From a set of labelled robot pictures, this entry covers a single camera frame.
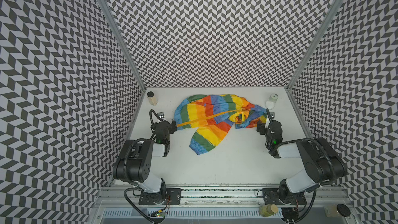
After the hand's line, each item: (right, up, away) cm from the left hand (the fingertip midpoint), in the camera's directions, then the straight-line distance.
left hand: (164, 119), depth 94 cm
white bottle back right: (+69, +9, +10) cm, 70 cm away
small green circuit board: (+7, -38, -28) cm, 48 cm away
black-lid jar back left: (-11, +13, +10) cm, 19 cm away
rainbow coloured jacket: (+32, +3, +4) cm, 32 cm away
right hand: (+64, 0, -1) cm, 64 cm away
